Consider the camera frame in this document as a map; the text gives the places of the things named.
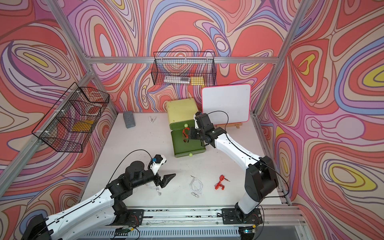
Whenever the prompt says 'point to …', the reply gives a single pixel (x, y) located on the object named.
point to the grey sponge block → (129, 119)
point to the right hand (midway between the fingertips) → (190, 136)
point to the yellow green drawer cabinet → (181, 114)
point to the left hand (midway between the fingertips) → (171, 169)
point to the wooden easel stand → (229, 125)
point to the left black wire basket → (67, 124)
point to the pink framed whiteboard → (227, 104)
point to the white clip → (150, 119)
